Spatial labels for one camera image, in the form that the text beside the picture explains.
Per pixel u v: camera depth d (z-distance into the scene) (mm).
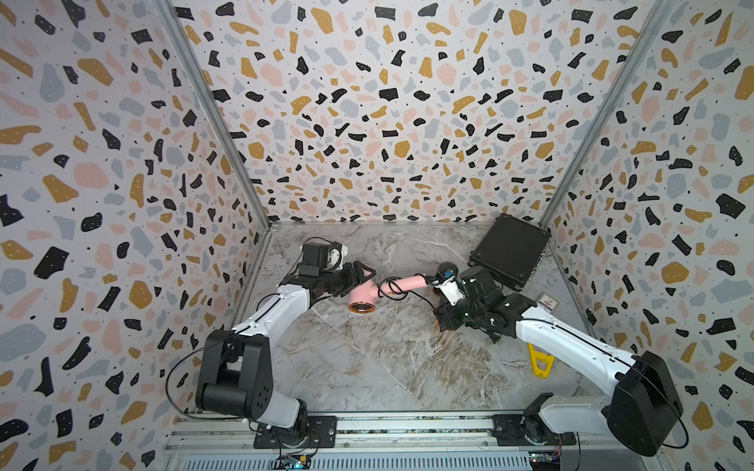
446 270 1063
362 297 794
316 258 689
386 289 780
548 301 975
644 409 409
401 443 732
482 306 627
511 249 1067
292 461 702
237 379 428
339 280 763
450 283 731
